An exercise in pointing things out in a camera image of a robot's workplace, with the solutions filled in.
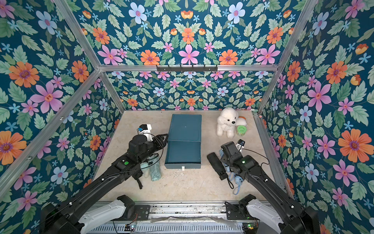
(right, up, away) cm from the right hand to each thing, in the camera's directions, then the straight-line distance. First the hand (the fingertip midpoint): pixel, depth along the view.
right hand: (227, 155), depth 80 cm
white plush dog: (+2, +19, +13) cm, 23 cm away
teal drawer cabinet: (-23, +16, +2) cm, 28 cm away
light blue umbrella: (+4, -14, +5) cm, 16 cm away
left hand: (-32, +12, -5) cm, 34 cm away
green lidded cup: (+15, +14, +22) cm, 30 cm away
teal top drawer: (-24, +1, -4) cm, 24 cm away
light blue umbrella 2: (+5, -20, +1) cm, 20 cm away
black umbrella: (-3, -10, +8) cm, 13 cm away
